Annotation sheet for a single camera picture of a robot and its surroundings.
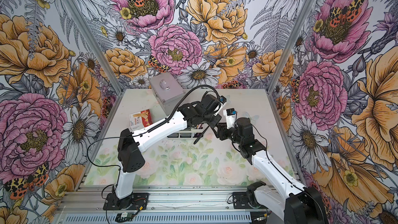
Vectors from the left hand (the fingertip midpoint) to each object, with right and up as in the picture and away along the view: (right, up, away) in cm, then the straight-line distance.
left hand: (213, 119), depth 82 cm
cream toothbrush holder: (-12, -10, +12) cm, 20 cm away
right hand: (0, -5, -1) cm, 5 cm away
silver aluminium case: (-28, +15, +18) cm, 37 cm away
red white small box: (-46, -2, +18) cm, 49 cm away
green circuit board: (-42, -44, -9) cm, 62 cm away
